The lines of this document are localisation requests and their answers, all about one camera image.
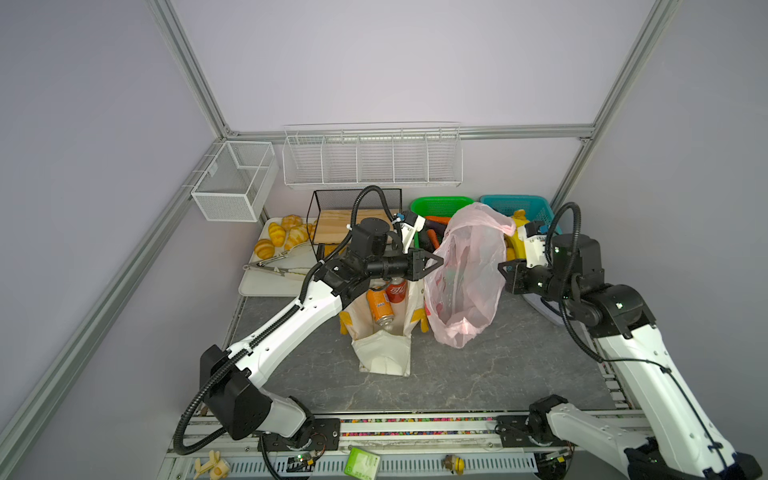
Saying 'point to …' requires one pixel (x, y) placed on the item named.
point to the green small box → (361, 464)
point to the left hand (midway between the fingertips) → (443, 267)
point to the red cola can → (396, 289)
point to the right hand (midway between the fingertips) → (501, 267)
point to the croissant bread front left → (264, 249)
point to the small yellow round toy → (454, 464)
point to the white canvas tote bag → (385, 349)
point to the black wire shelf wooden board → (330, 212)
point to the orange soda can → (381, 305)
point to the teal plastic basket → (535, 207)
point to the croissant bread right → (299, 235)
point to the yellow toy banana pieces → (216, 467)
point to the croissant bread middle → (277, 234)
